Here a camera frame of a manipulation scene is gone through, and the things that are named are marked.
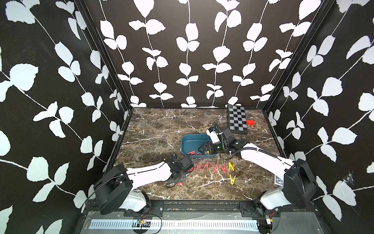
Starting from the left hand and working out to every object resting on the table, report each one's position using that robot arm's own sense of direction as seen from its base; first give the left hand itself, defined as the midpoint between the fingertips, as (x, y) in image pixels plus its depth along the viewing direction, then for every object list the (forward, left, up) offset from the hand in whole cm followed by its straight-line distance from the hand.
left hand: (182, 176), depth 84 cm
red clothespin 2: (+6, -10, 0) cm, 12 cm away
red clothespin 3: (+4, -20, -1) cm, 20 cm away
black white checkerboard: (+40, -43, +1) cm, 59 cm away
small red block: (+39, -53, 0) cm, 66 cm away
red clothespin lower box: (+15, -6, 0) cm, 16 cm away
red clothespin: (+6, -15, -1) cm, 17 cm away
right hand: (+12, -12, +12) cm, 21 cm away
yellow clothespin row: (+5, -30, 0) cm, 30 cm away
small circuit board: (-22, +19, -1) cm, 29 cm away
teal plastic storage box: (+24, -7, -2) cm, 25 cm away
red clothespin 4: (+3, -26, -1) cm, 26 cm away
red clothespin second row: (-4, +2, 0) cm, 5 cm away
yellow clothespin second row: (-4, -29, -1) cm, 30 cm away
